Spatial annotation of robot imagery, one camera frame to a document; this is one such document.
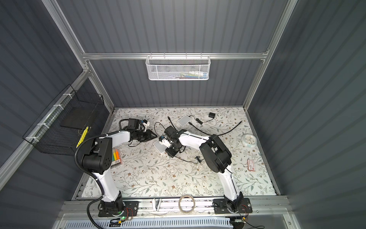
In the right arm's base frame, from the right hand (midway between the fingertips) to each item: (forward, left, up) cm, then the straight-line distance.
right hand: (171, 154), depth 94 cm
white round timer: (+10, -54, +1) cm, 55 cm away
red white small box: (-8, -50, 0) cm, 51 cm away
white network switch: (+29, -9, +1) cm, 30 cm away
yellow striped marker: (-5, +40, +29) cm, 50 cm away
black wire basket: (-1, +53, +30) cm, 61 cm away
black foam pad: (+6, +48, +31) cm, 57 cm away
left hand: (+12, +11, +4) cm, 17 cm away
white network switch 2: (+2, +6, +5) cm, 8 cm away
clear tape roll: (-33, -9, +1) cm, 34 cm away
